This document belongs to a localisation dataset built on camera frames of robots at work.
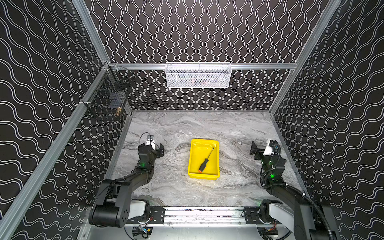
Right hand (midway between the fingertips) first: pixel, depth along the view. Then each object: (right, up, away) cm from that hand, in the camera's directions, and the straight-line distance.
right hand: (263, 143), depth 84 cm
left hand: (-61, -1, +6) cm, 62 cm away
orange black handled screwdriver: (-34, -14, +5) cm, 37 cm away
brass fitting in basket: (-80, +18, -4) cm, 82 cm away
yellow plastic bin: (-35, -6, +15) cm, 38 cm away
